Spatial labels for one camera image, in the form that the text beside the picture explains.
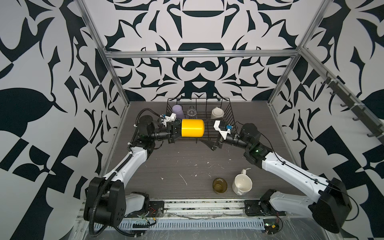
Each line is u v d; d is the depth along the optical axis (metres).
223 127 0.54
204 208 0.76
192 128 0.64
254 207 0.74
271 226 0.71
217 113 1.02
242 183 0.81
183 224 0.65
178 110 0.96
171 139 0.68
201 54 0.95
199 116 1.12
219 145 0.62
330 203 0.39
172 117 0.73
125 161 0.50
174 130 0.68
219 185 0.81
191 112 1.00
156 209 0.73
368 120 0.55
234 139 0.61
